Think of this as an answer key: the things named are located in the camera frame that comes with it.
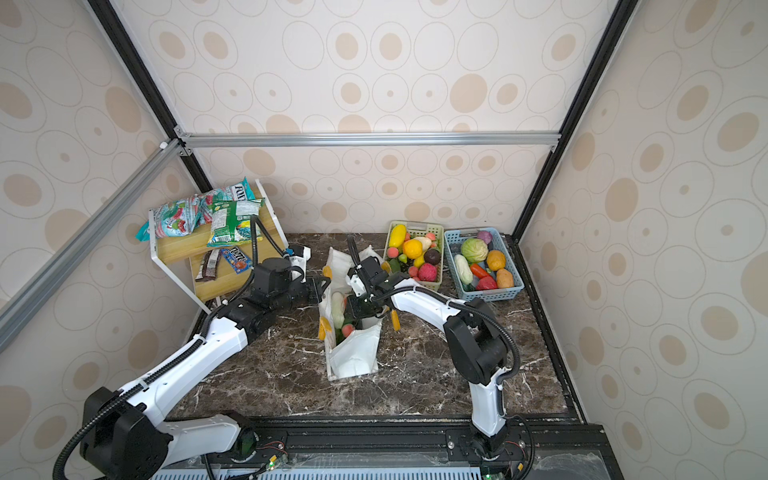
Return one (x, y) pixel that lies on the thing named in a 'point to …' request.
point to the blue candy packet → (239, 262)
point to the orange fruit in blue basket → (496, 260)
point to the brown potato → (504, 279)
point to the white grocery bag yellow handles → (351, 332)
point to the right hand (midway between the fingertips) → (349, 313)
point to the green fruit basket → (430, 234)
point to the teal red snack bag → (180, 217)
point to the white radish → (464, 269)
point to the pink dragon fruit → (427, 272)
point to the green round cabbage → (474, 250)
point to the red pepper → (485, 282)
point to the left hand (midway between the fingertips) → (336, 276)
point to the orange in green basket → (413, 248)
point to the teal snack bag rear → (239, 191)
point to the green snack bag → (231, 221)
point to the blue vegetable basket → (497, 245)
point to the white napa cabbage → (337, 302)
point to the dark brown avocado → (432, 256)
